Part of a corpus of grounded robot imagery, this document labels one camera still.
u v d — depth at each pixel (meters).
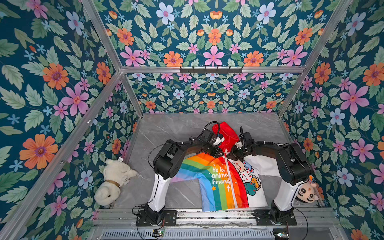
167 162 0.55
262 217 0.74
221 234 0.77
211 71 0.92
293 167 0.51
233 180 0.86
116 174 0.80
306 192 0.74
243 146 0.85
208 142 0.85
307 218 0.75
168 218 0.73
